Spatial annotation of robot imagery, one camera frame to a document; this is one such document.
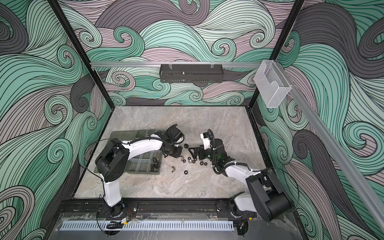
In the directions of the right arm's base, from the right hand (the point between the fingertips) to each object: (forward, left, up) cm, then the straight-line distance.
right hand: (195, 147), depth 87 cm
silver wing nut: (-9, +13, -9) cm, 18 cm away
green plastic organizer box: (-8, +27, -3) cm, 29 cm away
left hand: (-1, +9, -6) cm, 11 cm away
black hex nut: (-11, +5, -8) cm, 15 cm away
